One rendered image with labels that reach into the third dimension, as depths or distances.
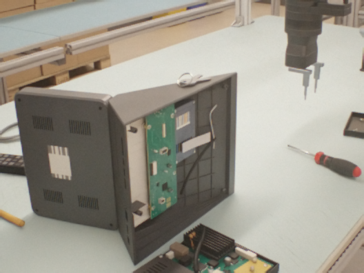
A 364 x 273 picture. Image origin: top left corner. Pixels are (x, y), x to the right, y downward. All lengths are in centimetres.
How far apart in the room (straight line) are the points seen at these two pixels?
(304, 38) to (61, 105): 52
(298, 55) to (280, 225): 38
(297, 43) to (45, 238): 60
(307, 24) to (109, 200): 52
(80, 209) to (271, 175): 34
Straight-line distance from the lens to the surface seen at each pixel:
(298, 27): 104
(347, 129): 115
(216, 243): 71
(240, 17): 206
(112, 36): 247
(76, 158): 76
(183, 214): 82
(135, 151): 68
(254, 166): 96
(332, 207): 86
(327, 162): 97
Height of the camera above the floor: 145
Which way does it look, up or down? 24 degrees down
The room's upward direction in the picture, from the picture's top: 2 degrees counter-clockwise
